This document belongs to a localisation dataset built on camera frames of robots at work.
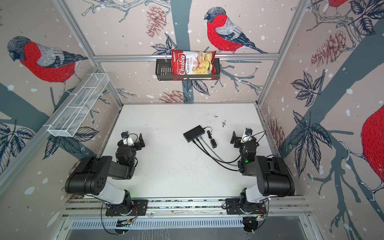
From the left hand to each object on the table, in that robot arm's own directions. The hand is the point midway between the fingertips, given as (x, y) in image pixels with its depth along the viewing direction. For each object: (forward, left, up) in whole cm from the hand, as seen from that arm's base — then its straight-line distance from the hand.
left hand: (132, 135), depth 88 cm
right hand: (0, -66, -1) cm, 66 cm away
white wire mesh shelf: (+6, +24, +19) cm, 32 cm away
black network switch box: (+7, -37, -10) cm, 39 cm away
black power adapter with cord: (0, -50, -8) cm, 50 cm away
